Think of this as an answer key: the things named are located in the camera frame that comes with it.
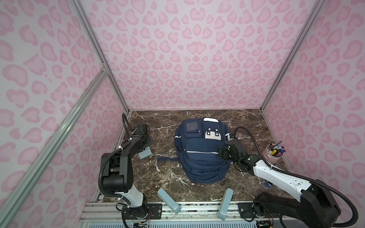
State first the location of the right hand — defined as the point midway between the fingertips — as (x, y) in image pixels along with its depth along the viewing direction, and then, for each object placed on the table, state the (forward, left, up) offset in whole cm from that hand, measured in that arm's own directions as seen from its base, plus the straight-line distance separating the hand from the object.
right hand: (224, 148), depth 86 cm
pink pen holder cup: (-3, -27, +2) cm, 27 cm away
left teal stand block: (-29, +29, -5) cm, 41 cm away
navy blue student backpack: (+5, +16, -1) cm, 17 cm away
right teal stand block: (-28, +2, -7) cm, 29 cm away
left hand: (+6, +52, -4) cm, 52 cm away
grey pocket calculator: (0, +50, -8) cm, 50 cm away
